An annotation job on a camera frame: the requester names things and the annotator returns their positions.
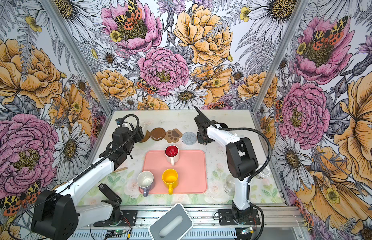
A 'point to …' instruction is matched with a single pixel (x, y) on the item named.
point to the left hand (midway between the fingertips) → (137, 133)
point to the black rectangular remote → (109, 193)
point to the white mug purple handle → (144, 180)
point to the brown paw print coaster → (173, 135)
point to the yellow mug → (170, 177)
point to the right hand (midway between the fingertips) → (206, 143)
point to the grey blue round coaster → (189, 138)
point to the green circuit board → (114, 233)
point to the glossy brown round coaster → (157, 134)
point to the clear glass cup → (229, 185)
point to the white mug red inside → (172, 153)
